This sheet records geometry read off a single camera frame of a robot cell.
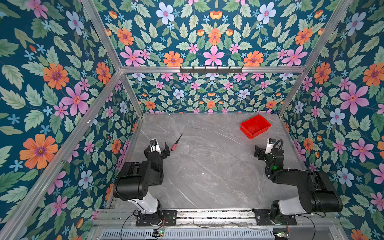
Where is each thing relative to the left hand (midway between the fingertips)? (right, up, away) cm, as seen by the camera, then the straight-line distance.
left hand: (158, 140), depth 90 cm
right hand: (+66, -4, +2) cm, 66 cm away
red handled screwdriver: (+8, -5, +11) cm, 14 cm away
